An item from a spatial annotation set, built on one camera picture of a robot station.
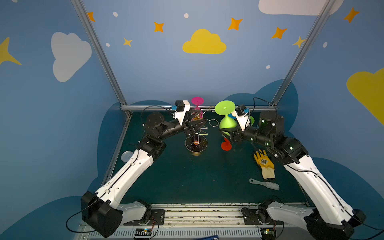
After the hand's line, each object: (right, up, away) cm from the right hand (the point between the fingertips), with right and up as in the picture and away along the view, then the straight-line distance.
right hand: (227, 123), depth 63 cm
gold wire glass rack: (-11, -13, +38) cm, 42 cm away
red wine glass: (+9, -15, +41) cm, 44 cm away
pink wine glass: (-12, +14, +24) cm, 30 cm away
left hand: (-11, +4, -3) cm, 12 cm away
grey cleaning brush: (+29, -35, +21) cm, 50 cm away
